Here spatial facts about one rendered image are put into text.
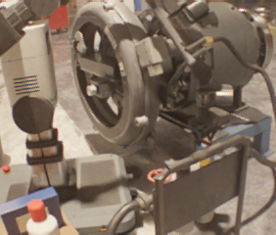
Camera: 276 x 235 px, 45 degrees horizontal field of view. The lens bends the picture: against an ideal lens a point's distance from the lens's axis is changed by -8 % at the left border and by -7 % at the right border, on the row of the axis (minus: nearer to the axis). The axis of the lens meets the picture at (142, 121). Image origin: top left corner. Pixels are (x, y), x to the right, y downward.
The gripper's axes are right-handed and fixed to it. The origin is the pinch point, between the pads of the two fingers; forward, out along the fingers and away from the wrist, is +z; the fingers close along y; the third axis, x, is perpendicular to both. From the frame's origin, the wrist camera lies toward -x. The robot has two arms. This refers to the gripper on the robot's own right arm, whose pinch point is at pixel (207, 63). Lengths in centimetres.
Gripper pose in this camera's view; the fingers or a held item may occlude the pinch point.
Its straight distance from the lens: 115.1
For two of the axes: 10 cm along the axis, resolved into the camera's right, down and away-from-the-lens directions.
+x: -8.2, 5.6, 1.1
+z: 5.6, 7.2, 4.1
